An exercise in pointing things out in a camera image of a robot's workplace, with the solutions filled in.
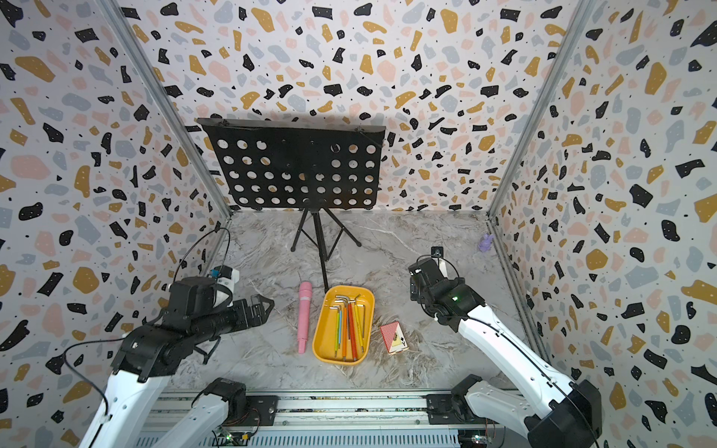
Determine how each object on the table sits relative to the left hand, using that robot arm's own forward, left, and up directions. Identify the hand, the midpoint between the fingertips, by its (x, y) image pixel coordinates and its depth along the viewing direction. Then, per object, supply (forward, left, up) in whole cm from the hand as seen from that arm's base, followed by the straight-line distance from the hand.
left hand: (262, 306), depth 68 cm
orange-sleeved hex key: (+3, -18, -22) cm, 29 cm away
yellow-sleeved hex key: (+6, -22, -23) cm, 32 cm away
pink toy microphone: (+7, -5, -21) cm, 23 cm away
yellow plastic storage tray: (+2, -12, -23) cm, 26 cm away
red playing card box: (0, -34, -22) cm, 40 cm away
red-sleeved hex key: (+4, -20, -23) cm, 31 cm away
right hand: (+9, -45, -6) cm, 46 cm away
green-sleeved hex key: (+4, -16, -24) cm, 29 cm away
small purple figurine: (+35, -71, -20) cm, 81 cm away
